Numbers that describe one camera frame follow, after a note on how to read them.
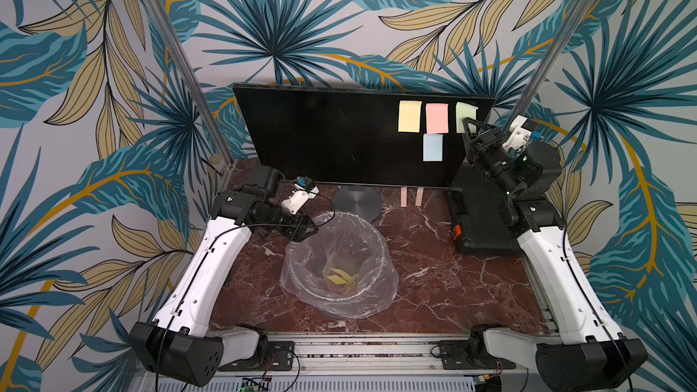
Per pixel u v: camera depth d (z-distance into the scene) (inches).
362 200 41.6
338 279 32.6
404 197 36.3
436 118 25.1
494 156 22.4
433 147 28.0
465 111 24.8
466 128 23.7
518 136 23.0
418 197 35.7
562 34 31.7
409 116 25.2
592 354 14.4
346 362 28.8
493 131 22.2
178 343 14.3
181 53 33.1
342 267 32.0
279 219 23.4
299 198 25.2
